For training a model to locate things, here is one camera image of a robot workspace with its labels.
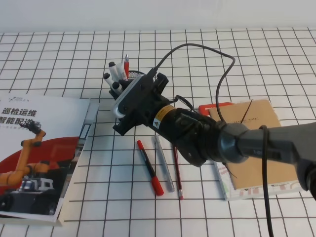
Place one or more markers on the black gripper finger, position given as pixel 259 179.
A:
pixel 124 84

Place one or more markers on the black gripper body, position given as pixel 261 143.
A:
pixel 148 107

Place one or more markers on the white marker black cap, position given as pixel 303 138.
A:
pixel 117 88
pixel 113 71
pixel 108 78

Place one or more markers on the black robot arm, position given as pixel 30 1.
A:
pixel 200 138

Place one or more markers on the black mesh pen holder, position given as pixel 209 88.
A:
pixel 134 76

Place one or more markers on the white glue stick pen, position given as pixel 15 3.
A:
pixel 121 72

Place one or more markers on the red ballpoint pen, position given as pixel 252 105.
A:
pixel 126 66

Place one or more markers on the grey translucent pen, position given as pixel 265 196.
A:
pixel 165 169

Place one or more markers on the red and black pen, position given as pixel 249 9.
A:
pixel 158 190

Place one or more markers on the dark red pencil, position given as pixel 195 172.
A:
pixel 179 185

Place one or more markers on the robot brochure book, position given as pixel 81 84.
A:
pixel 41 140

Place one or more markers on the red and white book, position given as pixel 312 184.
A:
pixel 229 187

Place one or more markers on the brown kraft notebook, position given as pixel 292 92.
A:
pixel 248 174

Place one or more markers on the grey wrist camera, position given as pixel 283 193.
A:
pixel 118 109

